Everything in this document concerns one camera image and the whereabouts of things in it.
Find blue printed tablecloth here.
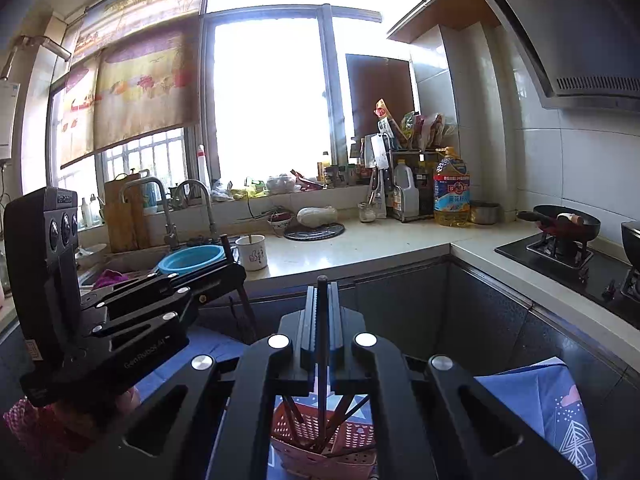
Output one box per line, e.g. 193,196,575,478
135,325,598,480

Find snack packets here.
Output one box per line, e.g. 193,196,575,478
375,100,456,151

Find bunch of wooden chopsticks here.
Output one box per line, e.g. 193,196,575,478
280,392,373,458

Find steel sink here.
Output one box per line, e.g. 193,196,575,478
75,245,171,286

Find white napa cabbage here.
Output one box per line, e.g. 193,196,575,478
297,206,338,227

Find white enamel mug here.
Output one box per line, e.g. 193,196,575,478
235,235,268,272

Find steel cleaver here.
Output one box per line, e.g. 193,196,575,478
370,135,391,168

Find brown board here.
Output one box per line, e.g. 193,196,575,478
345,54,418,146

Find pink perforated utensil holder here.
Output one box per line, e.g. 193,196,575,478
270,395,378,480

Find pink cloth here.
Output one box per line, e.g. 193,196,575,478
92,270,128,291

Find wall cabinet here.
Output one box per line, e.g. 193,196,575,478
387,0,501,43

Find black gas stove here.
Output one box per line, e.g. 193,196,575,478
495,235,640,316

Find wooden cutting boards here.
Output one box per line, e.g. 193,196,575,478
104,172,151,253

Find white water heater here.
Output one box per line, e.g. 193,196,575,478
0,80,16,161

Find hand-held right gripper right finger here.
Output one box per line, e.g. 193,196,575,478
329,282,586,480

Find steel exhaust pipe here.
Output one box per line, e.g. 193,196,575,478
15,35,71,61

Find tall steel faucet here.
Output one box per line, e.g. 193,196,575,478
122,177,180,251

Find grey range hood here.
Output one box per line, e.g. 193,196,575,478
480,0,640,111

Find black frying pan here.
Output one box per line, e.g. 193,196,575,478
517,205,601,241

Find curved steel faucet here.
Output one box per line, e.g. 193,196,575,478
175,180,219,243

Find printed roller blind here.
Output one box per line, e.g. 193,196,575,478
60,0,211,170

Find dark wooden chopstick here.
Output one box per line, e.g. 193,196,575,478
316,275,332,456

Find small steel pot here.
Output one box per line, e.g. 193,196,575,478
470,201,501,225

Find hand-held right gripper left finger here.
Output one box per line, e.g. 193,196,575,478
75,285,321,480

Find bag of eggs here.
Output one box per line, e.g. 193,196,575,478
265,174,296,196

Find blue plastic basin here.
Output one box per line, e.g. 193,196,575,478
159,245,226,276

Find black wok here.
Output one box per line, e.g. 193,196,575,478
621,220,640,266

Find yellow cooking oil bottle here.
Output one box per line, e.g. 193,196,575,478
434,147,471,227

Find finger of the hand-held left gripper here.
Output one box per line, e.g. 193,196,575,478
80,287,198,338
107,262,247,306

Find white plastic jug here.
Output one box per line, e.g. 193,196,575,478
392,160,420,221

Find patterned bowl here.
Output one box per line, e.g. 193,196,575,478
267,212,293,236

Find round black trivet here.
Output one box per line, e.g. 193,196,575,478
284,222,346,242

